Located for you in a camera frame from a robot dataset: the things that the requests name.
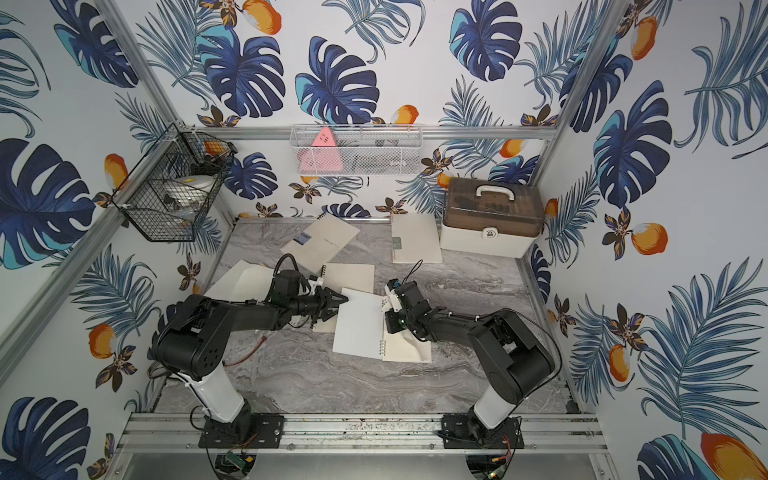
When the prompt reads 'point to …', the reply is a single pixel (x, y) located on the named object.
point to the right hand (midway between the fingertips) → (389, 315)
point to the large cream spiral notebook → (315, 246)
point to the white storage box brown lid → (491, 216)
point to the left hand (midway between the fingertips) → (346, 298)
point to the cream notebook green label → (414, 238)
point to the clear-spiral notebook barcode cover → (361, 331)
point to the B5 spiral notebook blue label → (358, 277)
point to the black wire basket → (166, 190)
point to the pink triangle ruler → (322, 157)
